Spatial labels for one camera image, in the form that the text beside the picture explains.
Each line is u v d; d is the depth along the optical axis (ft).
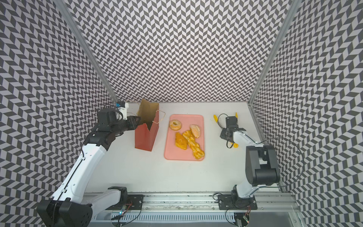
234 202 2.19
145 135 2.69
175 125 3.35
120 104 2.14
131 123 2.15
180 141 2.99
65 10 2.38
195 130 3.15
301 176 2.32
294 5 2.19
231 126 2.40
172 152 3.01
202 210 2.37
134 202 2.35
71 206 1.20
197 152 2.92
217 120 3.45
